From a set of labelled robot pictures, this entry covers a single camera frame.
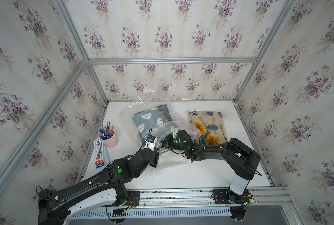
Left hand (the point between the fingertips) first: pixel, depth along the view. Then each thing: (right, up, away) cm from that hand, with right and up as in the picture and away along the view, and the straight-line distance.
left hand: (159, 151), depth 72 cm
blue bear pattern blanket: (-6, +14, +23) cm, 28 cm away
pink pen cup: (-32, +4, +13) cm, 34 cm away
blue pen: (-37, +5, +15) cm, 40 cm away
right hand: (-1, +4, +10) cm, 10 cm away
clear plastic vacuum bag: (-13, +31, +44) cm, 55 cm away
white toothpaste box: (-36, -6, +12) cm, 39 cm away
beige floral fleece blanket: (+33, +10, +27) cm, 44 cm away
